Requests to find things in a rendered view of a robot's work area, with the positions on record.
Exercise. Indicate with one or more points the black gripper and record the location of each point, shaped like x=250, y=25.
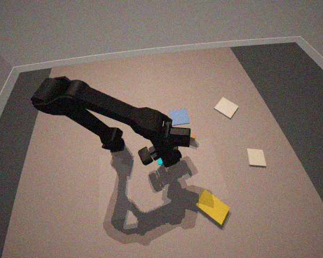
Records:
x=146, y=156

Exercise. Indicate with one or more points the yellow flat rectangular block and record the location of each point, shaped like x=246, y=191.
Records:
x=212, y=206

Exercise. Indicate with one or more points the orange long bar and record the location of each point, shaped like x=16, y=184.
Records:
x=192, y=137

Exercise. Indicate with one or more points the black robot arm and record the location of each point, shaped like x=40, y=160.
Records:
x=61, y=96

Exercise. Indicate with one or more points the beige flat square tile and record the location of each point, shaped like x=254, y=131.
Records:
x=255, y=157

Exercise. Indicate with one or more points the cream flat rectangular slab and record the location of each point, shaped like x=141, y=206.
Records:
x=226, y=107

